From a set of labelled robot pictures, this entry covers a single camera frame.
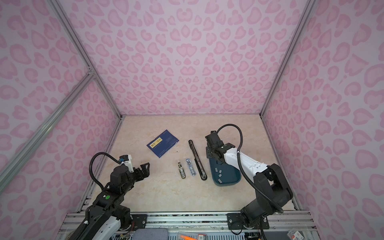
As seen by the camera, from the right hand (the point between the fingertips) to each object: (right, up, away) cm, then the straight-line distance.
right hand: (212, 150), depth 89 cm
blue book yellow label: (-32, +2, +12) cm, 35 cm away
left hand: (-38, -6, -8) cm, 39 cm away
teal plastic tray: (+7, -15, -1) cm, 16 cm away
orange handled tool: (-15, -38, -20) cm, 45 cm away
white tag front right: (+35, -35, -21) cm, 54 cm away
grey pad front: (-30, -35, -21) cm, 51 cm away
